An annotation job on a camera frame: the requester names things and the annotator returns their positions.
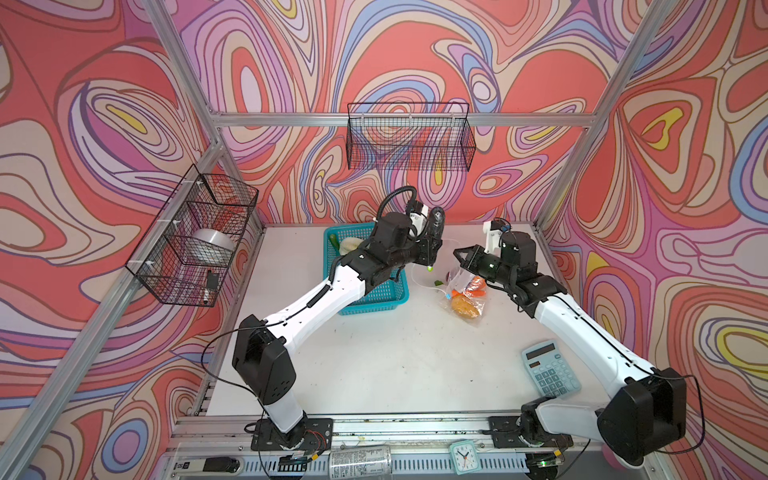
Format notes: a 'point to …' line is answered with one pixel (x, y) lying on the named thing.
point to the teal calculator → (549, 370)
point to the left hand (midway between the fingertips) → (442, 240)
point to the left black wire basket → (163, 262)
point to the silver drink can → (360, 462)
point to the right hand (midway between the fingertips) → (454, 257)
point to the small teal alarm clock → (464, 457)
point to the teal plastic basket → (389, 294)
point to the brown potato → (465, 307)
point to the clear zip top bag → (456, 284)
